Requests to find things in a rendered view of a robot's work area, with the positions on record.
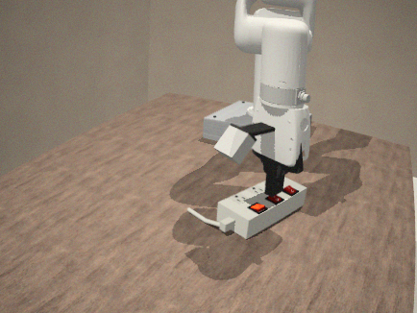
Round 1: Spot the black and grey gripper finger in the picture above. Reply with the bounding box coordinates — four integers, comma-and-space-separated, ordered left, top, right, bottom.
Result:
269, 149, 304, 197
253, 150, 277, 195

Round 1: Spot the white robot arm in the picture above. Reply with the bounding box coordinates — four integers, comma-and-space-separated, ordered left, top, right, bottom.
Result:
214, 0, 316, 165

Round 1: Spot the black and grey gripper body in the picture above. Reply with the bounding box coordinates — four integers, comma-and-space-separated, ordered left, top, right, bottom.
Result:
252, 96, 310, 166

